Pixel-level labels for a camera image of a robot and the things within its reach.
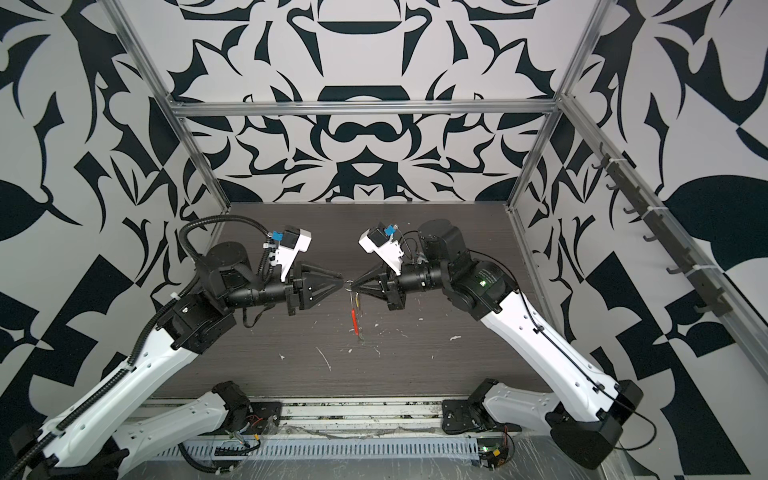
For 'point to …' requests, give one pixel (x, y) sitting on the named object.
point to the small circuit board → (493, 451)
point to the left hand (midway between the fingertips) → (342, 275)
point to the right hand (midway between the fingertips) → (356, 287)
